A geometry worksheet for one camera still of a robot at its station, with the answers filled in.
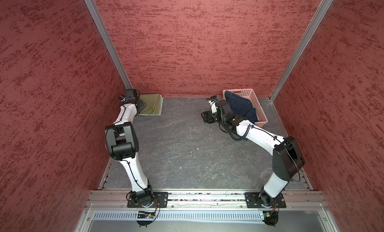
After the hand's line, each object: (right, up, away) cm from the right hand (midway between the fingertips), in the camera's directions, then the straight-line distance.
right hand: (206, 115), depth 88 cm
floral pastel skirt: (-34, +8, +29) cm, 45 cm away
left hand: (-45, +3, +10) cm, 46 cm away
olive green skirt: (-39, +9, +23) cm, 46 cm away
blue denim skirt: (+29, +5, +23) cm, 37 cm away
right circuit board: (+31, -50, -16) cm, 61 cm away
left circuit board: (-31, -49, -16) cm, 60 cm away
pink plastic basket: (+38, +17, +33) cm, 53 cm away
